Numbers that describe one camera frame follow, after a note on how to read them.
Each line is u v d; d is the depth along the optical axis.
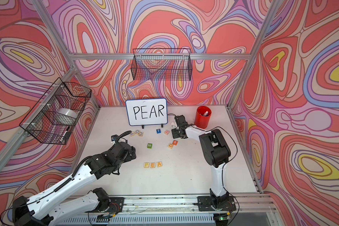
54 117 0.72
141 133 1.01
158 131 1.02
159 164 0.86
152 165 0.86
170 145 0.95
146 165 0.86
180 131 0.76
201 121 1.04
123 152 0.58
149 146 0.96
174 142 0.96
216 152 0.53
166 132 1.02
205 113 1.01
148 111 1.01
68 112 0.74
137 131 1.03
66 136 0.72
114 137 0.67
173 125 1.04
